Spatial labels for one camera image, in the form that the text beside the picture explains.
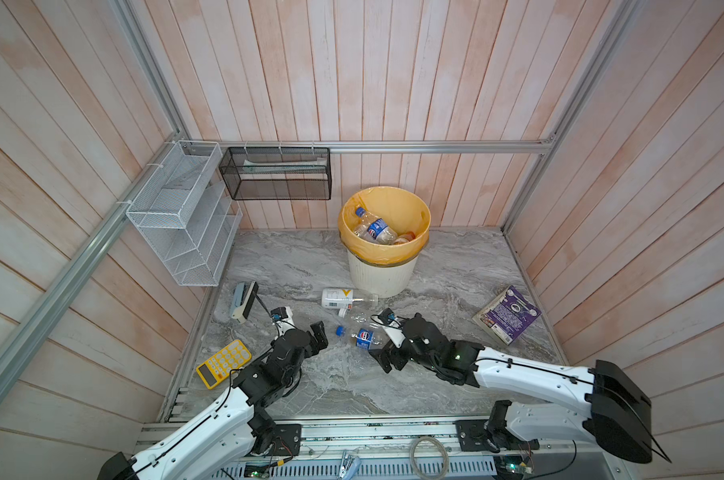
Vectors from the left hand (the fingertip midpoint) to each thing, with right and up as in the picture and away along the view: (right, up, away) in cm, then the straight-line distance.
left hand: (311, 334), depth 81 cm
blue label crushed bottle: (+15, -2, +5) cm, 16 cm away
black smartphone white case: (-25, +8, +17) cm, 31 cm away
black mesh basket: (-16, +51, +23) cm, 58 cm away
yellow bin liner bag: (+27, +37, +12) cm, 47 cm away
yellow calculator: (-27, -9, +4) cm, 28 cm away
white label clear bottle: (+9, +8, +12) cm, 17 cm away
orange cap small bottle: (+29, +28, +12) cm, 42 cm away
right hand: (+19, -1, -1) cm, 19 cm away
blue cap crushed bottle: (+18, +30, +9) cm, 36 cm away
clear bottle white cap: (+13, +3, +10) cm, 16 cm away
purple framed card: (+61, +3, +12) cm, 62 cm away
